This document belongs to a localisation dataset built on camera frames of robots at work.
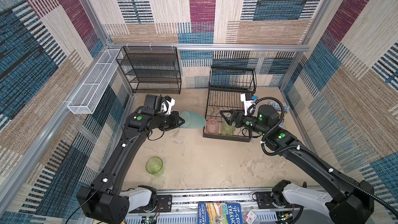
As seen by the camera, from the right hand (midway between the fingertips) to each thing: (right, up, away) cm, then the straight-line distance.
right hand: (226, 114), depth 72 cm
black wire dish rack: (+8, +20, +47) cm, 52 cm away
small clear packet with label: (+9, -44, -3) cm, 46 cm away
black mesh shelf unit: (-47, +29, +39) cm, 68 cm away
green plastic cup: (-37, -28, +11) cm, 47 cm away
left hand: (-19, -3, +1) cm, 20 cm away
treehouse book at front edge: (-4, -43, -3) cm, 43 cm away
